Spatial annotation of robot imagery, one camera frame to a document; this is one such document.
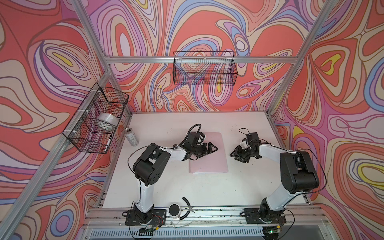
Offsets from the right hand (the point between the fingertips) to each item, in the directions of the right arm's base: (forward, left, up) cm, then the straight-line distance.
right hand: (233, 158), depth 94 cm
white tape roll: (+6, +68, +32) cm, 75 cm away
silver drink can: (+11, +64, +11) cm, 66 cm away
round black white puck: (-29, +36, +5) cm, 46 cm away
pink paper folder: (-2, +12, 0) cm, 13 cm away
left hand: (+3, +12, +7) cm, 14 cm away
